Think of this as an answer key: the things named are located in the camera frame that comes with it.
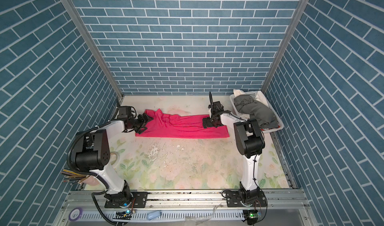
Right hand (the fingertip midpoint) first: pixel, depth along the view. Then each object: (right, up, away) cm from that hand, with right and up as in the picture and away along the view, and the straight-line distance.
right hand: (209, 121), depth 103 cm
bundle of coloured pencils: (-66, -23, -34) cm, 78 cm away
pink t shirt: (-31, -2, -2) cm, 31 cm away
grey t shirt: (+32, +6, -9) cm, 34 cm away
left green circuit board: (-43, -42, -32) cm, 69 cm away
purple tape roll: (-63, -42, -34) cm, 83 cm away
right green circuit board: (+18, -42, -33) cm, 56 cm away
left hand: (-39, +1, -6) cm, 39 cm away
